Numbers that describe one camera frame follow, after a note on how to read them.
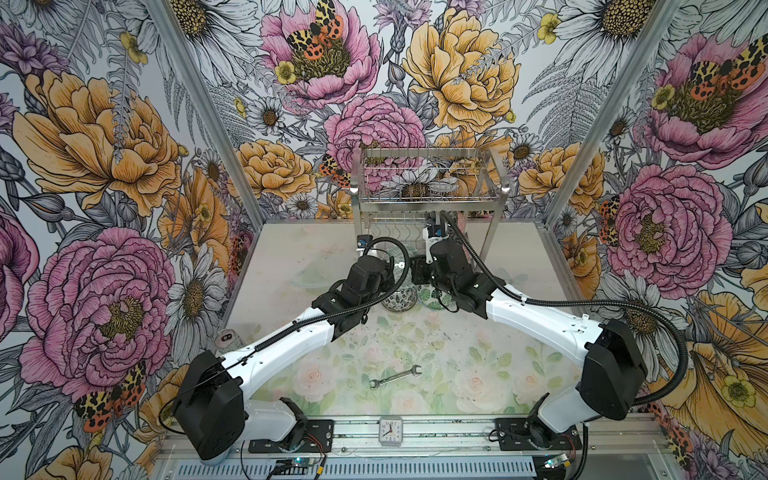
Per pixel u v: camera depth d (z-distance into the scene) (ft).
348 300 1.96
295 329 1.65
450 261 2.03
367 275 1.90
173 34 2.43
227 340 2.50
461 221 3.48
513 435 2.42
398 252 2.04
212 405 1.31
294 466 2.37
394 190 3.77
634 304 2.73
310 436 2.40
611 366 1.37
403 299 3.24
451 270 2.00
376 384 2.73
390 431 2.42
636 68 2.63
